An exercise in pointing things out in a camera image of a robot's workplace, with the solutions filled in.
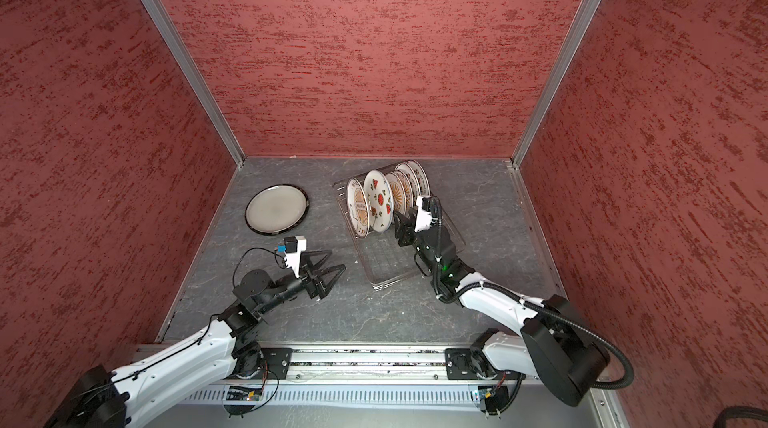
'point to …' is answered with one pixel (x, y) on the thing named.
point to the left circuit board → (240, 393)
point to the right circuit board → (495, 399)
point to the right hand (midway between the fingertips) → (397, 216)
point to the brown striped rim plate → (277, 209)
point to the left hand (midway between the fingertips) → (339, 265)
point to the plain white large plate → (276, 209)
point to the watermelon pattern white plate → (379, 200)
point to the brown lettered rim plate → (358, 211)
